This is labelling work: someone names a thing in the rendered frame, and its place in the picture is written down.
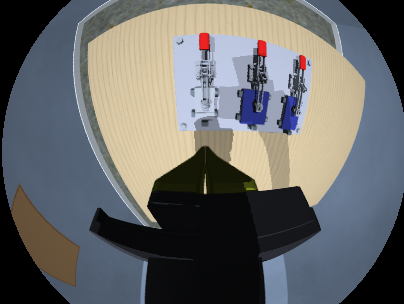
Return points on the blue rectangular block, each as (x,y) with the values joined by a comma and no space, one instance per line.
(289,120)
(247,110)

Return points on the grey fixture plate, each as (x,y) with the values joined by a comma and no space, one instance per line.
(231,56)

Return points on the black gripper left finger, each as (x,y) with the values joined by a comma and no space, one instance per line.
(186,177)

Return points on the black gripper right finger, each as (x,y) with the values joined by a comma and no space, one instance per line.
(222,177)

